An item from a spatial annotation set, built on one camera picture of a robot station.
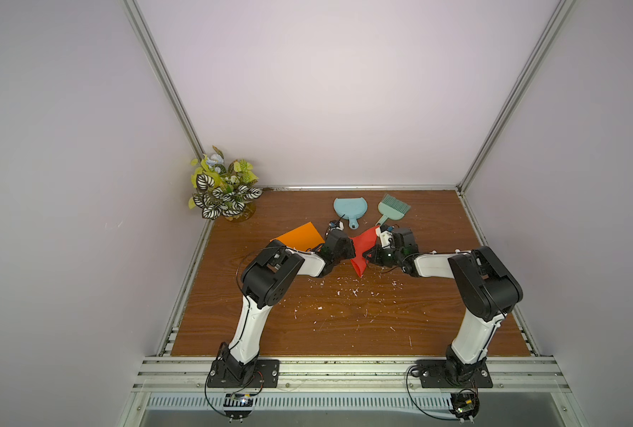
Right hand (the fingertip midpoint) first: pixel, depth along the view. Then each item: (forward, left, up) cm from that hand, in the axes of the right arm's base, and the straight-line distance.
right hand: (363, 249), depth 96 cm
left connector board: (-47, +37, -7) cm, 60 cm away
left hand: (+4, +1, -2) cm, 4 cm away
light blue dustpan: (+23, +3, -4) cm, 24 cm away
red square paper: (+5, 0, -4) cm, 6 cm away
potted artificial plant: (+11, +49, +20) cm, 54 cm away
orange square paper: (+10, +24, -8) cm, 27 cm away
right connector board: (-45, -25, -6) cm, 52 cm away
